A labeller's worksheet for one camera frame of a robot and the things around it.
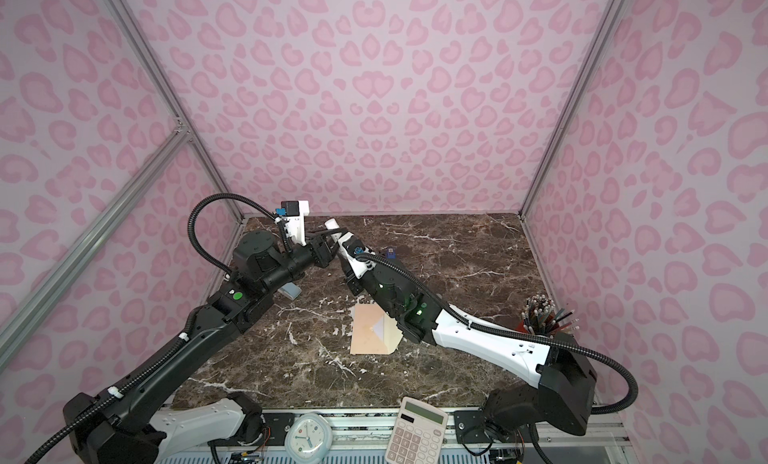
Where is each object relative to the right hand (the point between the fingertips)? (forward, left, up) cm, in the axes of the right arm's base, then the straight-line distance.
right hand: (344, 247), depth 68 cm
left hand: (+2, -1, +5) cm, 6 cm away
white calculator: (-32, -17, -30) cm, 47 cm away
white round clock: (-34, +8, -29) cm, 45 cm away
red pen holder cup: (-8, -48, -17) cm, 51 cm away
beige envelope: (-9, -3, -33) cm, 35 cm away
